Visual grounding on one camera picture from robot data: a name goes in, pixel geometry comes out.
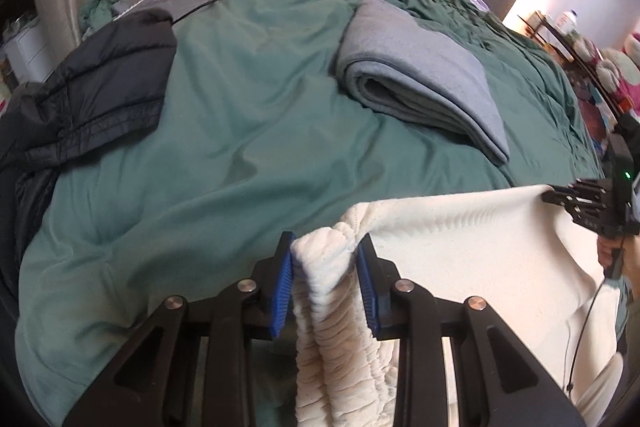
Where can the black metal shelf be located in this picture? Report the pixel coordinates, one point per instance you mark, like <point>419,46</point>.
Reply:
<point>539,27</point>

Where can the black jacket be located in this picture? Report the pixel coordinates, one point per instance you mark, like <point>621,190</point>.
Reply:
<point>111,86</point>

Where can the folded grey-blue towel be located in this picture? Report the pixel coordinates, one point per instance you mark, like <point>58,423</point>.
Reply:
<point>389,63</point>

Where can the person's right hand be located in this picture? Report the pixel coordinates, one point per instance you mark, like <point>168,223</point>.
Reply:
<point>610,255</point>

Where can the white plastic bottle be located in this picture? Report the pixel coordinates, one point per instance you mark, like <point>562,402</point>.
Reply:
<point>566,23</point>

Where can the pink bear plush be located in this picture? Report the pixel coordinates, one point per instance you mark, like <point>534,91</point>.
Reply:
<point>616,70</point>

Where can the cream knit pants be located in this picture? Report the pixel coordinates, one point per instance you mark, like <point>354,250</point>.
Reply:
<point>530,262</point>

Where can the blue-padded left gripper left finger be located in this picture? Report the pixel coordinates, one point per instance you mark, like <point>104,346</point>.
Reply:
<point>274,278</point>

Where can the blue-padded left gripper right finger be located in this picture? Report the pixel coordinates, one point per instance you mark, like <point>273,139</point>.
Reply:
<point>376,277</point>

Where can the green duvet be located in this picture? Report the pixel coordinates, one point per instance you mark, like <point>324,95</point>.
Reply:
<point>256,137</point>

